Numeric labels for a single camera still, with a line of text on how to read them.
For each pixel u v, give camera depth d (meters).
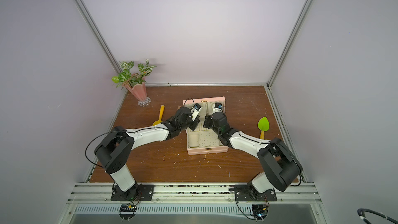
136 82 0.95
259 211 0.71
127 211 0.71
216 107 0.78
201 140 0.83
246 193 0.72
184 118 0.71
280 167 0.43
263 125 0.98
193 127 0.81
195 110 0.78
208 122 0.78
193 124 0.81
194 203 0.71
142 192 0.73
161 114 1.02
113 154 0.47
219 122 0.65
